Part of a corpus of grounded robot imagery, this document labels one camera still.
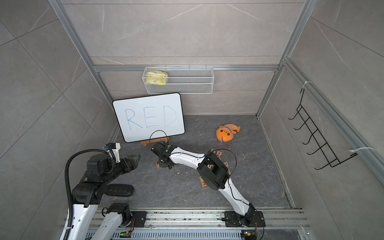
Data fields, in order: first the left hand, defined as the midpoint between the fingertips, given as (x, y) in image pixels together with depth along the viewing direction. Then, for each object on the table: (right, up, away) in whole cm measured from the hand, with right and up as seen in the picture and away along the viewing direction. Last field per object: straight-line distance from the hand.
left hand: (135, 155), depth 71 cm
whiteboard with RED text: (+1, +20, +22) cm, 30 cm away
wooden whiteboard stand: (-4, +4, +27) cm, 28 cm away
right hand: (+11, -9, +21) cm, 25 cm away
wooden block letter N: (+34, -18, +12) cm, 40 cm away
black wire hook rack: (+86, +1, -11) cm, 86 cm away
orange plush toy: (+50, +10, +27) cm, 57 cm away
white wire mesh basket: (+20, +46, +30) cm, 58 cm away
